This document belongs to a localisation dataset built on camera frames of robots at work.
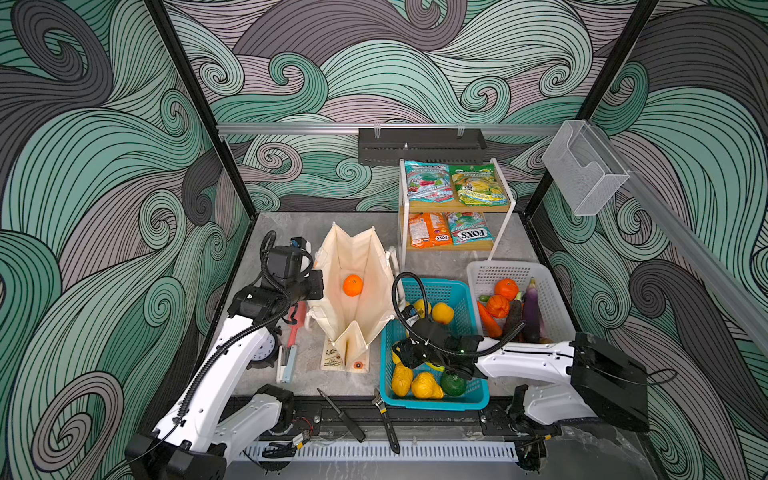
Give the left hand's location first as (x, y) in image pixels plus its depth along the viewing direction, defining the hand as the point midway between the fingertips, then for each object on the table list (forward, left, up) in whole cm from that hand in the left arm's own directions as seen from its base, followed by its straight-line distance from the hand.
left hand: (318, 275), depth 76 cm
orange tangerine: (+7, -7, -17) cm, 20 cm away
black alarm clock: (-14, +16, -20) cm, 29 cm away
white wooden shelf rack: (+16, -35, +10) cm, 40 cm away
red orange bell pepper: (0, -51, -14) cm, 53 cm away
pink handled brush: (-14, +9, -20) cm, 26 cm away
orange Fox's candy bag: (+21, -31, -4) cm, 38 cm away
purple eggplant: (-1, -62, -17) cm, 64 cm away
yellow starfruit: (-20, -22, -17) cm, 34 cm away
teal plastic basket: (+4, -39, -15) cm, 42 cm away
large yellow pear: (-22, -28, -17) cm, 39 cm away
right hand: (-12, -22, -18) cm, 31 cm away
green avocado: (-21, -35, -16) cm, 44 cm away
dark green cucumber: (-2, -57, -17) cm, 60 cm away
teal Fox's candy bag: (+21, -44, -3) cm, 49 cm away
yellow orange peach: (-1, -35, -17) cm, 39 cm away
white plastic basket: (-5, -67, -14) cm, 68 cm away
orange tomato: (+7, -56, -15) cm, 59 cm away
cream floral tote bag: (-15, -9, +3) cm, 18 cm away
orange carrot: (-4, -50, -19) cm, 54 cm away
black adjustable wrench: (-32, -19, -21) cm, 43 cm away
